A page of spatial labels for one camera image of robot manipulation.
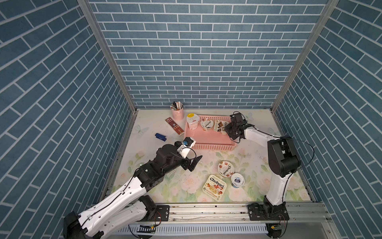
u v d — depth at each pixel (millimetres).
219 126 1048
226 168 845
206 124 1048
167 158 517
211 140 1060
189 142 585
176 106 1105
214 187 787
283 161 517
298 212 755
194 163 627
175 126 1081
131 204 594
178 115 1087
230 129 883
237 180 788
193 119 1019
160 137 1021
